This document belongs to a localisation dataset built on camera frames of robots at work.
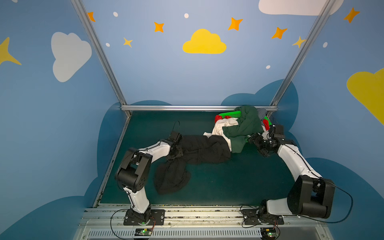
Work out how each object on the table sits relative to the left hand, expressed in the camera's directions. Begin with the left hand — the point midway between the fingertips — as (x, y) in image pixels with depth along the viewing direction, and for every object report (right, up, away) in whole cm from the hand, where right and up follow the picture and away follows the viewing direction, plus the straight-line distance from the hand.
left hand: (181, 154), depth 96 cm
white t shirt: (+25, +16, +4) cm, 30 cm away
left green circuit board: (-16, -33, -25) cm, 45 cm away
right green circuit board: (+45, -34, -24) cm, 61 cm away
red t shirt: (+27, +25, +11) cm, 38 cm away
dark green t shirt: (+47, +20, +7) cm, 52 cm away
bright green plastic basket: (+42, +27, +15) cm, 52 cm away
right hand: (+44, +9, -8) cm, 46 cm away
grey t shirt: (+59, +29, +13) cm, 67 cm away
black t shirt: (-4, -9, -13) cm, 16 cm away
